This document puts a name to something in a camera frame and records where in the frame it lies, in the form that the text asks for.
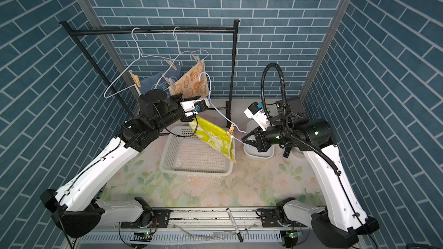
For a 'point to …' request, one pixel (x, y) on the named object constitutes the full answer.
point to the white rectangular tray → (253, 153)
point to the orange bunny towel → (194, 85)
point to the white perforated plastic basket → (183, 153)
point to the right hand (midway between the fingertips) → (247, 140)
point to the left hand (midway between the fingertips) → (202, 94)
